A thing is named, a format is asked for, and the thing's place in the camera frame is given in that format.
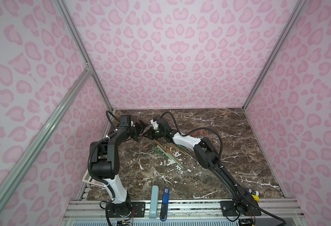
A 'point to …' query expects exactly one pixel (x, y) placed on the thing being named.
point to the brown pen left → (165, 149)
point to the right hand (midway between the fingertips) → (144, 134)
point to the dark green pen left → (160, 153)
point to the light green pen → (165, 153)
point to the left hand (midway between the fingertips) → (148, 127)
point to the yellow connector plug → (255, 194)
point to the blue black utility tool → (164, 211)
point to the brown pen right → (178, 149)
